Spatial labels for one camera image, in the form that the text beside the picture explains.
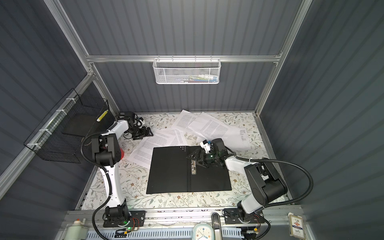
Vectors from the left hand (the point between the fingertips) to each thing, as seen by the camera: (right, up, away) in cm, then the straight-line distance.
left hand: (146, 135), depth 104 cm
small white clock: (+38, -42, -36) cm, 67 cm away
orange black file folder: (+19, -21, -14) cm, 32 cm away
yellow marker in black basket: (-18, +11, -24) cm, 32 cm away
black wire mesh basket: (-27, +11, -27) cm, 40 cm away
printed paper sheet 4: (+25, +12, +12) cm, 30 cm away
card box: (+82, -41, -35) cm, 98 cm away
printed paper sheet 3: (+44, +6, +7) cm, 45 cm away
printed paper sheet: (0, -12, -8) cm, 14 cm away
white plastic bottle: (-17, -39, -40) cm, 59 cm away
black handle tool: (+44, -40, -35) cm, 69 cm away
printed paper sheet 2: (+19, -1, +1) cm, 19 cm away
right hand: (+34, -13, -19) cm, 41 cm away
